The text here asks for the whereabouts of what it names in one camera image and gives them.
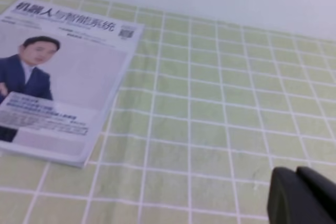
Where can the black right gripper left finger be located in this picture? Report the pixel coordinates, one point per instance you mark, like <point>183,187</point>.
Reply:
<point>291,201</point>

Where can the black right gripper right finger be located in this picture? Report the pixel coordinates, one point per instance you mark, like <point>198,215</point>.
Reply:
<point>321,187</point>

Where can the white magazine book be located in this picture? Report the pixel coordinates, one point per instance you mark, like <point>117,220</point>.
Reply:
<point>61,69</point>

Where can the green checkered tablecloth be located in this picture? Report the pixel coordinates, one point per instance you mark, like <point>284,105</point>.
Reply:
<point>206,111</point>

